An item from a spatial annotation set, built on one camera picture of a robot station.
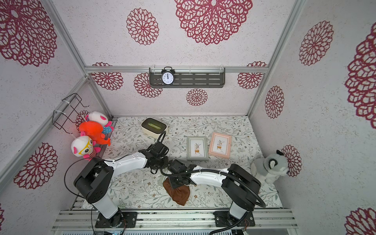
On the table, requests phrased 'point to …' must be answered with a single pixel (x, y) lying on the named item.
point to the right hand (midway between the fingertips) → (170, 183)
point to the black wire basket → (66, 110)
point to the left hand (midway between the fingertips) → (167, 167)
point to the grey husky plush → (269, 168)
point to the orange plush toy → (94, 129)
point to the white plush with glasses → (83, 146)
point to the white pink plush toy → (101, 118)
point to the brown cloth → (180, 194)
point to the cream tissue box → (153, 128)
